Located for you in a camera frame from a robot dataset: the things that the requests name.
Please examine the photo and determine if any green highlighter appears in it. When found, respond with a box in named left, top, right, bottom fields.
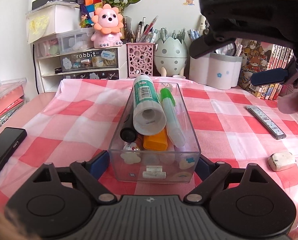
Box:
left=160, top=88, right=186, bottom=148

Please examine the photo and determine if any white green glue stick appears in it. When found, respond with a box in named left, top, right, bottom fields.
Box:
left=132, top=76, right=167, bottom=135

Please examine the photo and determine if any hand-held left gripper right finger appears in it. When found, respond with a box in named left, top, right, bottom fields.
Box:
left=184, top=155, right=266, bottom=203

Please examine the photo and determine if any orange highlighter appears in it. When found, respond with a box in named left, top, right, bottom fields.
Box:
left=143, top=127, right=169, bottom=151

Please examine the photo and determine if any grey flat box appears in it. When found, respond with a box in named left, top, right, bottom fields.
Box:
left=32, top=0, right=79, bottom=9

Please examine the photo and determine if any white flower-shaped pen holder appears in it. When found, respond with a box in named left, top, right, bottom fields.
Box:
left=188, top=52, right=242, bottom=90

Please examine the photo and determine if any pink spine comic book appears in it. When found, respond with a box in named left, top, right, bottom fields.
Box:
left=238, top=39, right=277, bottom=94

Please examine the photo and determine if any glass vase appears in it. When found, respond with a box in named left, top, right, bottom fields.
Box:
left=122, top=16, right=133, bottom=43

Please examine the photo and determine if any purple cartoon pen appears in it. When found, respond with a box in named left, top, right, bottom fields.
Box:
left=124, top=142, right=141, bottom=155

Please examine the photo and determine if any black smartphone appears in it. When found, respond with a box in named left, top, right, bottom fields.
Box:
left=0, top=127, right=27, bottom=180

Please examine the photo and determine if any yellow spine comic book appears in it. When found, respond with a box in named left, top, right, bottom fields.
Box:
left=267, top=47, right=290, bottom=100

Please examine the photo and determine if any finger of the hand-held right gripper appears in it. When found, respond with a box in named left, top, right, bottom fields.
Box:
left=250, top=61, right=298, bottom=85
left=189, top=33, right=236, bottom=60

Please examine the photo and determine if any black whiteboard marker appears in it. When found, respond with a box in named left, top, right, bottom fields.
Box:
left=120, top=105, right=139, bottom=143

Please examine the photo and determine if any colourful puzzle cube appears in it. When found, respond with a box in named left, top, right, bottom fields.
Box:
left=80, top=0, right=103, bottom=18

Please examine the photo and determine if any clear plastic organizer box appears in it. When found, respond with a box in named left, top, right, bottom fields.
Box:
left=108, top=81, right=202, bottom=183

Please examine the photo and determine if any pink perforated pen holder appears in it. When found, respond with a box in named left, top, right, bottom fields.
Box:
left=126, top=42, right=156, bottom=78

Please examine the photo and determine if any bunch of red black pens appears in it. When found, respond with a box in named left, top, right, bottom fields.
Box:
left=131, top=16, right=159, bottom=43

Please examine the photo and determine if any red white checked tablecloth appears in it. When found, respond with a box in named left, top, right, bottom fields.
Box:
left=0, top=79, right=298, bottom=240

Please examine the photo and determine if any bunch of grey pens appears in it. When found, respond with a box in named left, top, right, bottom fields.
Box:
left=158, top=28, right=187, bottom=43

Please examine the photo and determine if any green egg-shaped pen holder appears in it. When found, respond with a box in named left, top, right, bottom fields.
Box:
left=154, top=36, right=188, bottom=77

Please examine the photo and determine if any pink lion toy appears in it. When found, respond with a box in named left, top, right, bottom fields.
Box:
left=91, top=7, right=124, bottom=48

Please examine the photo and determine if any red striped spine comic book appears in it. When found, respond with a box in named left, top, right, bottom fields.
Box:
left=274, top=49, right=295, bottom=101

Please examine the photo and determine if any small colourful toy figure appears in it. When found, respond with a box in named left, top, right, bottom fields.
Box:
left=79, top=4, right=94, bottom=28

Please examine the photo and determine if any pencil lead refill case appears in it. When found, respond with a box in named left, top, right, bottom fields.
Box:
left=246, top=105, right=287, bottom=140

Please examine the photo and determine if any white cardboard box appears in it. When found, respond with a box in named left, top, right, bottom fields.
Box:
left=26, top=4, right=83, bottom=34

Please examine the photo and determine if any stack of pink folders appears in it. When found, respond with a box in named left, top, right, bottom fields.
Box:
left=0, top=77, right=26, bottom=130

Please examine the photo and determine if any clear lidded storage box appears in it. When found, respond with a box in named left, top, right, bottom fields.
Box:
left=57, top=27, right=97, bottom=54

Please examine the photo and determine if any white drawer organizer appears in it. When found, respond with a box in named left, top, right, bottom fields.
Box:
left=34, top=29, right=127, bottom=93

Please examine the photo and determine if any person's right hand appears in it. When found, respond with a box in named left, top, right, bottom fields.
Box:
left=277, top=90, right=298, bottom=117

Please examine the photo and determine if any blue spine comic book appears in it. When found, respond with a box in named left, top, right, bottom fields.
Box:
left=259, top=45, right=285, bottom=98

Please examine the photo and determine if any yellow plastic bag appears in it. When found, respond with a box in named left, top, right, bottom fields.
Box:
left=26, top=11, right=55, bottom=44

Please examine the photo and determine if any black magnifying glass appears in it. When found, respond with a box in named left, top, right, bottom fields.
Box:
left=215, top=40, right=237, bottom=56

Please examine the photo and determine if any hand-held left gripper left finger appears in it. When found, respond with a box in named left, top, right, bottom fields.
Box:
left=32, top=151, right=117, bottom=203

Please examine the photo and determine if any white eraser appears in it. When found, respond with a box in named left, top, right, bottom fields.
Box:
left=267, top=151, right=296, bottom=172

